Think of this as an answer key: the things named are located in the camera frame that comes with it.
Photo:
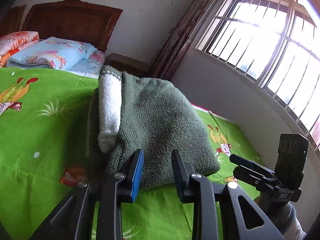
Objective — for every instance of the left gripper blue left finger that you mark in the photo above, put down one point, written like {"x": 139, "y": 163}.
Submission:
{"x": 135, "y": 174}

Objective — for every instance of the pink floral curtain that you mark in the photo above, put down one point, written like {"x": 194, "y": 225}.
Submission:
{"x": 179, "y": 40}

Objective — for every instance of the white right sleeve forearm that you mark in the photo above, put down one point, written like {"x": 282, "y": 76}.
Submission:
{"x": 295, "y": 231}

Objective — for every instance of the green and white knit sweater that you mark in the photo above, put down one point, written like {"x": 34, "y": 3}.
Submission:
{"x": 128, "y": 113}

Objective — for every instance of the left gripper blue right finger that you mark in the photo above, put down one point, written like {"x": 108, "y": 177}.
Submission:
{"x": 185, "y": 184}

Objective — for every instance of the dark wooden headboard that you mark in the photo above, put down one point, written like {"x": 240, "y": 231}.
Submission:
{"x": 73, "y": 20}

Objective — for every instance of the window with metal bars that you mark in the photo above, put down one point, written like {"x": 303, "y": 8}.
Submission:
{"x": 275, "y": 45}

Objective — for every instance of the orange pink floral quilt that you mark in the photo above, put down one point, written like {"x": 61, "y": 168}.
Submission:
{"x": 15, "y": 42}

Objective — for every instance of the blue floral folded quilt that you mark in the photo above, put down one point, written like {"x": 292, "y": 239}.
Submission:
{"x": 53, "y": 53}

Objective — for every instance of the gloved right hand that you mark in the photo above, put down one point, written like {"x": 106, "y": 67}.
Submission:
{"x": 281, "y": 214}

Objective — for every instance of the dark wooden nightstand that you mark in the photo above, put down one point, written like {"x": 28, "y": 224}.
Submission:
{"x": 128, "y": 64}

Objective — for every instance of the blue floral pillow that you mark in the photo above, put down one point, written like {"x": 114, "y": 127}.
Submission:
{"x": 89, "y": 67}

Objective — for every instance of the green cartoon bed sheet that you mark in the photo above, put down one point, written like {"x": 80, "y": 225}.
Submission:
{"x": 43, "y": 138}

